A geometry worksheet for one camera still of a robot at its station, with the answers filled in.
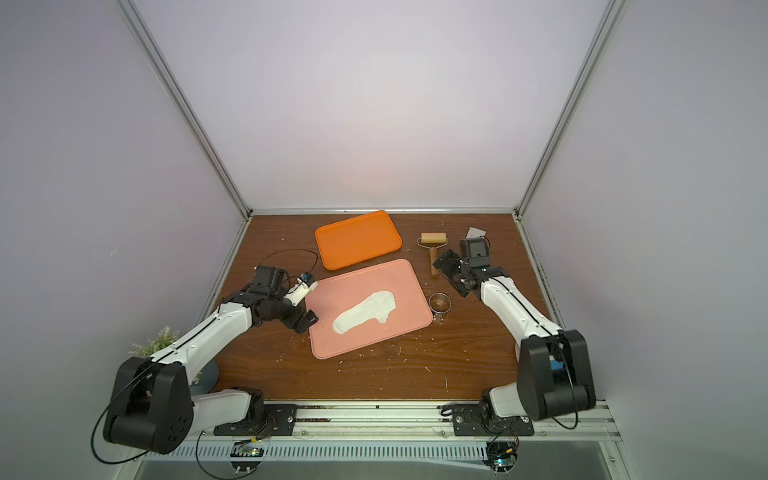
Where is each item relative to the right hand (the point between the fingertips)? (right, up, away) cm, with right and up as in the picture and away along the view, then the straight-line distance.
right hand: (445, 261), depth 88 cm
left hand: (-41, -14, 0) cm, 44 cm away
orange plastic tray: (-30, +7, +25) cm, 39 cm away
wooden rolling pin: (-1, +6, +22) cm, 23 cm away
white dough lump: (-21, -15, +5) cm, 26 cm away
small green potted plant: (-71, -17, -18) cm, 75 cm away
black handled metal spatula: (+16, +9, +24) cm, 30 cm away
